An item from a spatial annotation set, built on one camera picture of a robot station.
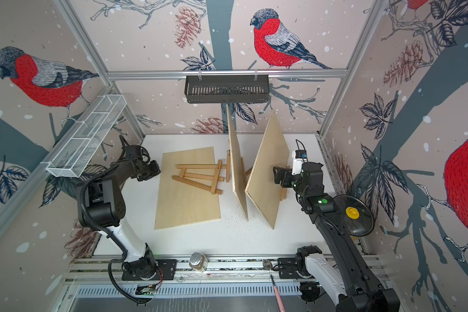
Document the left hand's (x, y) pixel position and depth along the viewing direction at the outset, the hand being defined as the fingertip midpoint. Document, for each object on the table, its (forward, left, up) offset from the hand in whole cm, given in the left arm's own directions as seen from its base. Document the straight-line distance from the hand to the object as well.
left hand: (161, 166), depth 98 cm
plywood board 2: (-2, -56, +14) cm, 58 cm away
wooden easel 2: (-12, -62, -3) cm, 63 cm away
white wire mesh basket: (-3, +22, +24) cm, 33 cm away
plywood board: (-18, -12, -6) cm, 22 cm away
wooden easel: (-4, -23, -4) cm, 24 cm away
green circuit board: (-51, -6, -7) cm, 52 cm away
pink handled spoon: (-43, -52, -8) cm, 69 cm away
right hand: (-11, -59, +16) cm, 63 cm away
